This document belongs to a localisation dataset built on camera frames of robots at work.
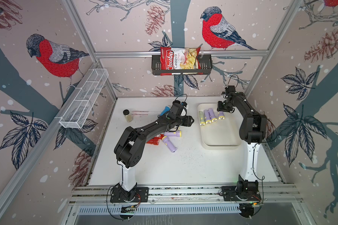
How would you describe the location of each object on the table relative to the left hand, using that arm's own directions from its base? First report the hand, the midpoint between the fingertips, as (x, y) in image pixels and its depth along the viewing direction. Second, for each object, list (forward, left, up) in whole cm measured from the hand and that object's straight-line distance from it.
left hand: (193, 118), depth 89 cm
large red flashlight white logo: (-10, +25, -12) cm, 30 cm away
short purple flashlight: (+10, -16, -11) cm, 22 cm away
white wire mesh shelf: (-9, +65, +16) cm, 67 cm away
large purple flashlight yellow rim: (-15, +14, -13) cm, 24 cm away
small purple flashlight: (+9, -13, -12) cm, 19 cm away
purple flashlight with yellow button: (-5, +10, -12) cm, 16 cm away
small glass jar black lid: (+8, +47, -9) cm, 48 cm away
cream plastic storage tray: (-4, -22, -15) cm, 27 cm away
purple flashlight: (+6, -22, -7) cm, 24 cm away
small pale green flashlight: (+4, -8, -12) cm, 15 cm away
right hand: (+15, -22, -8) cm, 28 cm away
